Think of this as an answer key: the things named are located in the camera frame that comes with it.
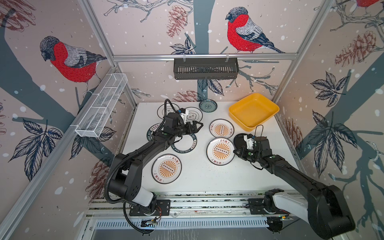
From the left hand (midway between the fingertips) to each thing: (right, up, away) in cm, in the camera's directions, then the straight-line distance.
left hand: (198, 125), depth 82 cm
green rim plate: (-8, -13, +15) cm, 21 cm away
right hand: (+21, -16, +3) cm, 26 cm away
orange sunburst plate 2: (+13, -16, +7) cm, 22 cm away
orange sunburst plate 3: (-19, -26, +5) cm, 33 cm away
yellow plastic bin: (+44, +9, +34) cm, 56 cm away
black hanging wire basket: (+6, +39, +21) cm, 45 cm away
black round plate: (+27, -11, +15) cm, 33 cm away
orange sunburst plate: (+17, -3, +24) cm, 29 cm away
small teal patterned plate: (+9, +14, +39) cm, 42 cm away
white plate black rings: (-2, +6, +32) cm, 33 cm away
